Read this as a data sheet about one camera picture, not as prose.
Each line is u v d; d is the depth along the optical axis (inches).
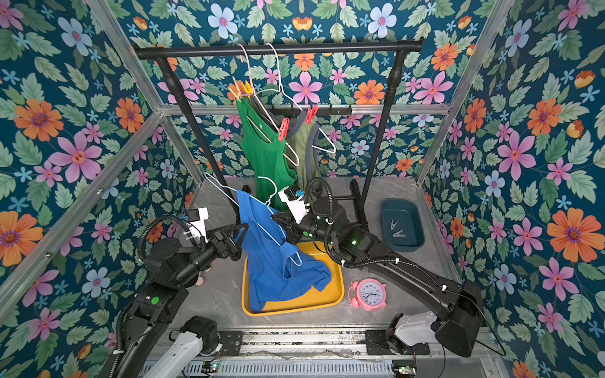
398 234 38.7
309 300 32.3
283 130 21.9
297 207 21.7
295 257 26.7
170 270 19.2
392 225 39.9
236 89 33.2
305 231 22.2
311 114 22.0
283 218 23.8
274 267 31.7
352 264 19.4
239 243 23.3
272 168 26.6
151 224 17.8
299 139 24.7
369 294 32.3
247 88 27.6
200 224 22.6
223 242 22.2
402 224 40.1
